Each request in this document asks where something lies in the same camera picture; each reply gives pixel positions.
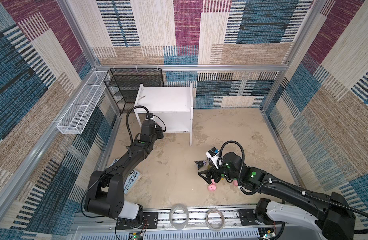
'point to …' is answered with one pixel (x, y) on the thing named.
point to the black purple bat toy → (200, 163)
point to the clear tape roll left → (176, 225)
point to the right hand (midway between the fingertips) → (205, 171)
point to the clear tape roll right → (208, 224)
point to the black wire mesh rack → (124, 84)
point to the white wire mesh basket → (74, 120)
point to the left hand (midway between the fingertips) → (158, 124)
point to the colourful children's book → (131, 179)
